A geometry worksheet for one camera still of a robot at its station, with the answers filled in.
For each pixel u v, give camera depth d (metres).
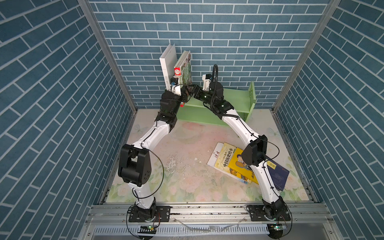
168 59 0.70
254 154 0.61
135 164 0.50
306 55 0.88
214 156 0.94
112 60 0.90
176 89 0.70
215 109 0.69
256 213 0.74
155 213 0.72
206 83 0.76
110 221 0.73
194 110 0.91
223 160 0.91
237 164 0.89
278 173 0.85
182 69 0.71
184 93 0.72
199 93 0.76
